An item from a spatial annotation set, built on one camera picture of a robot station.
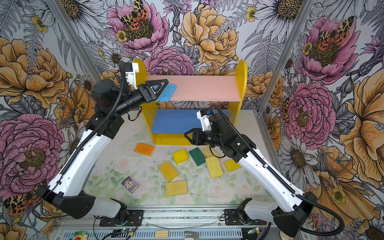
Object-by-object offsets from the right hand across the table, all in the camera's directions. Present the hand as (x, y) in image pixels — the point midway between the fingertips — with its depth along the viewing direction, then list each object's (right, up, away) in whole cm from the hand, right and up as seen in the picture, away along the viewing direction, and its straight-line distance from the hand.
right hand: (189, 140), depth 66 cm
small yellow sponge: (+25, -18, +27) cm, 41 cm away
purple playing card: (-33, -26, +17) cm, 45 cm away
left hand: (-9, +21, -8) cm, 24 cm away
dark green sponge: (+4, -13, +30) cm, 33 cm away
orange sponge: (-31, -9, +34) cm, 47 cm away
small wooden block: (-13, -44, +4) cm, 46 cm away
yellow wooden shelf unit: (-14, +8, +27) cm, 31 cm away
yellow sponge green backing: (-8, -28, +17) cm, 34 cm away
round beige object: (+43, -44, +3) cm, 62 cm away
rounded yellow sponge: (-13, -20, +24) cm, 34 cm away
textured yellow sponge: (+14, -18, +24) cm, 33 cm away
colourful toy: (-50, -43, +2) cm, 66 cm away
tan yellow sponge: (+10, -11, +30) cm, 34 cm away
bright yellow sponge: (-7, -13, +31) cm, 34 cm away
